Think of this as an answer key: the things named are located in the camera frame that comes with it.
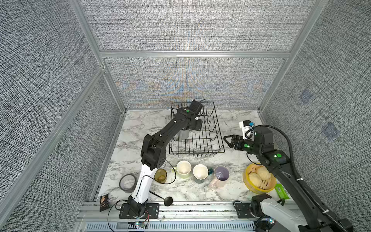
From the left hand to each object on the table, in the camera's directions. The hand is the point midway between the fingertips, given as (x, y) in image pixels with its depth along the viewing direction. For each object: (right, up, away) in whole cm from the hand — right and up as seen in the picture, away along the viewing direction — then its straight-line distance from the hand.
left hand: (199, 125), depth 92 cm
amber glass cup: (-24, -29, -7) cm, 38 cm away
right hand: (+13, -5, -19) cm, 23 cm away
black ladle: (-18, -41, -14) cm, 47 cm away
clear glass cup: (-10, -7, +1) cm, 12 cm away
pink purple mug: (+12, -28, -10) cm, 32 cm away
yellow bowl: (+36, -33, -12) cm, 50 cm away
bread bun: (+29, -29, -13) cm, 43 cm away
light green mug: (-10, -25, -8) cm, 29 cm away
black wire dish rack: (+7, -11, +7) cm, 15 cm away
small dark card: (-51, -40, -18) cm, 67 cm away
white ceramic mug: (-12, -4, -30) cm, 32 cm away
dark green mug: (0, -27, -8) cm, 29 cm away
